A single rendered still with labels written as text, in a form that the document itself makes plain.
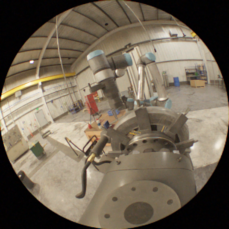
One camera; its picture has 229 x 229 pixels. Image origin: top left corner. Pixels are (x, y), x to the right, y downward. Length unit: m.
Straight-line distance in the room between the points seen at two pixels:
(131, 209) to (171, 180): 0.16
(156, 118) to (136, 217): 0.51
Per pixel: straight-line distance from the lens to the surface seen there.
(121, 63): 0.50
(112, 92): 0.36
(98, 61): 0.38
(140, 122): 0.52
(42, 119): 10.80
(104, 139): 0.71
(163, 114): 0.54
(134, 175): 0.32
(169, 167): 0.34
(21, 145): 5.98
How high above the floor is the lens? 1.18
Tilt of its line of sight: 19 degrees down
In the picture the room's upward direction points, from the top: 18 degrees counter-clockwise
